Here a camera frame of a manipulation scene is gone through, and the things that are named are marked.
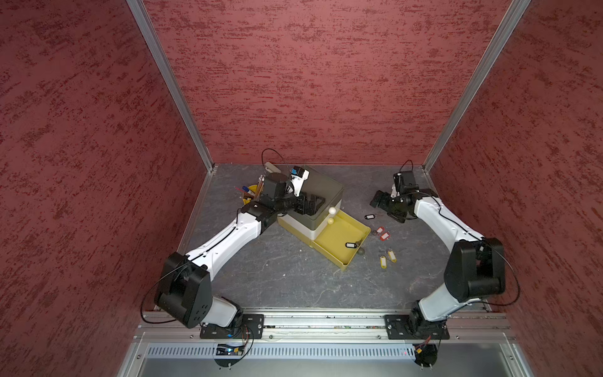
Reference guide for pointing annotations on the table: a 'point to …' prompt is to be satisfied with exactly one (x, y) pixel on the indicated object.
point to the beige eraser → (271, 168)
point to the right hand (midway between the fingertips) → (378, 210)
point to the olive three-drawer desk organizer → (317, 182)
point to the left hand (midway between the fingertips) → (313, 202)
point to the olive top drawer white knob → (332, 210)
